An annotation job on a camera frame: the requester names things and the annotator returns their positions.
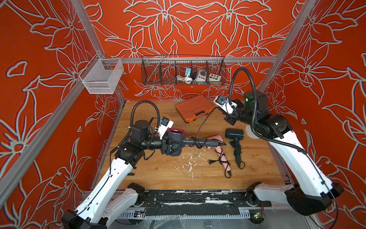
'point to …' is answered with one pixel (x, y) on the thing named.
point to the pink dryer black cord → (210, 161)
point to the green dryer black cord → (233, 145)
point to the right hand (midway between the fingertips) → (213, 112)
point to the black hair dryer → (177, 141)
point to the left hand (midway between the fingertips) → (181, 134)
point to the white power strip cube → (214, 78)
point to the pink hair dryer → (218, 137)
